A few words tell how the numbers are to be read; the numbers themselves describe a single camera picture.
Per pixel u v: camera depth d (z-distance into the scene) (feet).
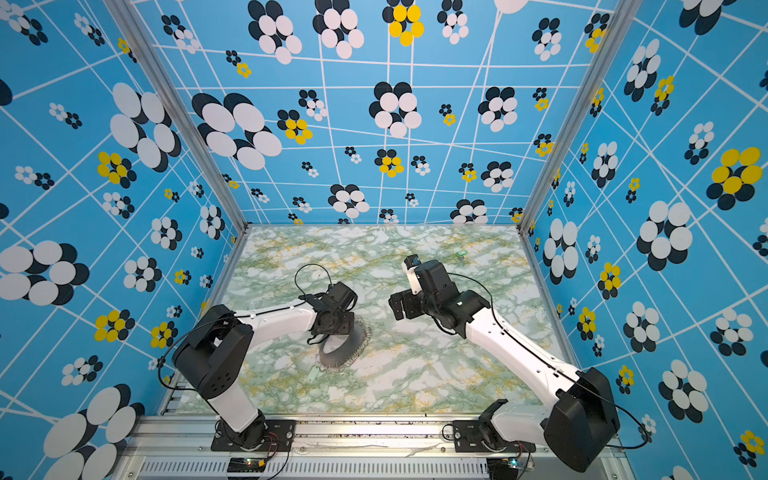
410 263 2.28
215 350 1.61
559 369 1.39
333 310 2.37
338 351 2.92
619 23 2.28
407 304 2.27
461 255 3.65
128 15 2.27
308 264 3.63
